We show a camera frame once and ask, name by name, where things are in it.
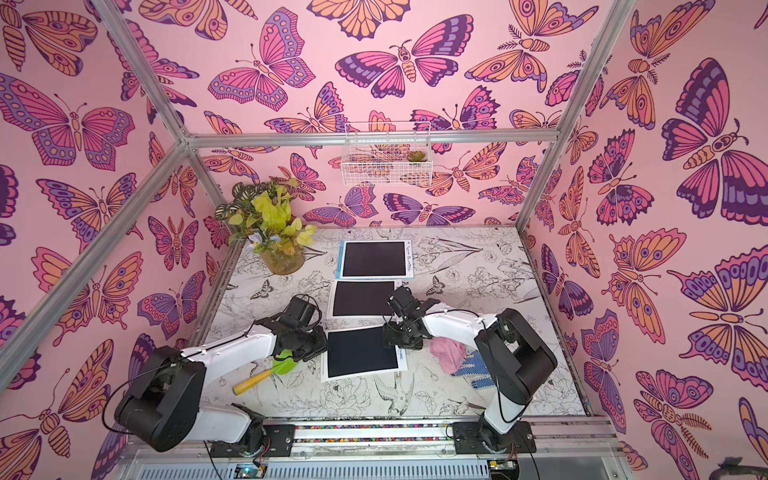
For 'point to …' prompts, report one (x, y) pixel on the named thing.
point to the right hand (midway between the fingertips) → (391, 340)
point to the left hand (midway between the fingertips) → (332, 345)
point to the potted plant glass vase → (262, 212)
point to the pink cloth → (451, 354)
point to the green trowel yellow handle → (282, 364)
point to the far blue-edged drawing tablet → (375, 259)
